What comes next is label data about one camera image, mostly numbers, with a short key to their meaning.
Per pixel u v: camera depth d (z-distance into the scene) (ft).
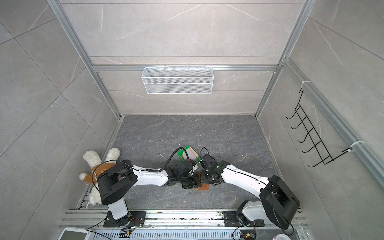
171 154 2.39
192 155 3.01
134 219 2.38
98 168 2.72
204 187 2.73
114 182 1.62
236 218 2.41
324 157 1.95
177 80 3.30
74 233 2.16
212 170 2.06
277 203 1.35
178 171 2.26
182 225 2.39
